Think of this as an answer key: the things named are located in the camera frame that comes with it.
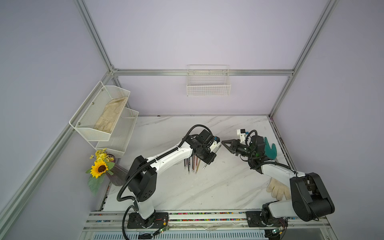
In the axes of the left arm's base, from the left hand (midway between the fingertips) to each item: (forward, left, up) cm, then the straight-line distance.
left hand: (211, 161), depth 82 cm
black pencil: (+3, +14, -12) cm, 18 cm away
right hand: (+8, -7, +5) cm, 11 cm away
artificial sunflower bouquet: (-8, +51, +13) cm, 53 cm away
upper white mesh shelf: (+16, +62, +18) cm, 66 cm away
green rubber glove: (+13, -42, -13) cm, 46 cm away
